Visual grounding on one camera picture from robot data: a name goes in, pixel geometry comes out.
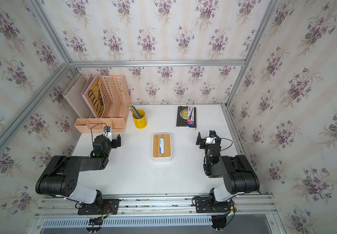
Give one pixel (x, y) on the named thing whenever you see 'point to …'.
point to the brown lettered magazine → (95, 99)
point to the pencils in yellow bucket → (134, 111)
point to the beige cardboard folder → (72, 93)
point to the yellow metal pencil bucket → (140, 123)
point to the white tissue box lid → (156, 149)
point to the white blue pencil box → (191, 116)
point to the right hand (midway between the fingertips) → (209, 133)
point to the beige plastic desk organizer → (115, 103)
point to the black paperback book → (181, 121)
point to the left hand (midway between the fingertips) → (112, 134)
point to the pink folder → (91, 81)
